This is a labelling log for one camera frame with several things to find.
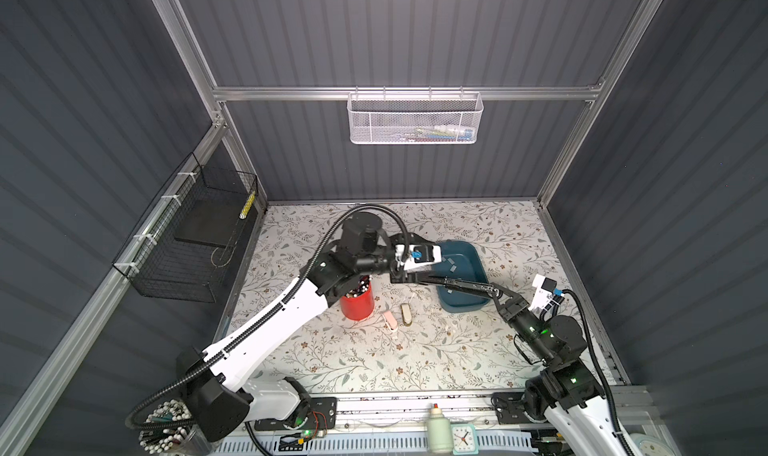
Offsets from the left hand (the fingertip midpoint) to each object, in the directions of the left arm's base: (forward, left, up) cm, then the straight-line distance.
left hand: (432, 248), depth 66 cm
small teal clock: (-32, -6, -31) cm, 45 cm away
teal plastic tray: (+18, -16, -32) cm, 40 cm away
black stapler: (-2, -10, -13) cm, 16 cm away
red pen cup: (-1, +18, -22) cm, 29 cm away
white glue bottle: (-31, 0, -25) cm, 40 cm away
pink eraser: (-3, +9, -31) cm, 32 cm away
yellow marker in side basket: (+21, +48, -5) cm, 52 cm away
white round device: (-36, -47, -30) cm, 66 cm away
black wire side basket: (+6, +59, -5) cm, 60 cm away
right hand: (-5, -16, -11) cm, 20 cm away
